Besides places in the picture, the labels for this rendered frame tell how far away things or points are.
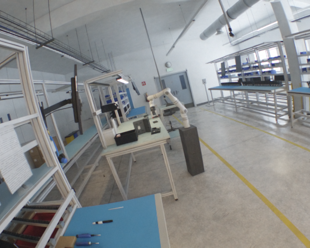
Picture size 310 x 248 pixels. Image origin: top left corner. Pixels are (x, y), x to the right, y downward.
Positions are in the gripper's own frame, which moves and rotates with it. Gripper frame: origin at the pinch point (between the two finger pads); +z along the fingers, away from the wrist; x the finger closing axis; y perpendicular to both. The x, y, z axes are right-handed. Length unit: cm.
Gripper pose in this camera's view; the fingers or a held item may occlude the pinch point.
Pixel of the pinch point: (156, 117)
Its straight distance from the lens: 249.0
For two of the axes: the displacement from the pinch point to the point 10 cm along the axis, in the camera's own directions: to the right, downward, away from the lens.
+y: -9.7, 2.5, 0.5
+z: 2.1, 8.8, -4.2
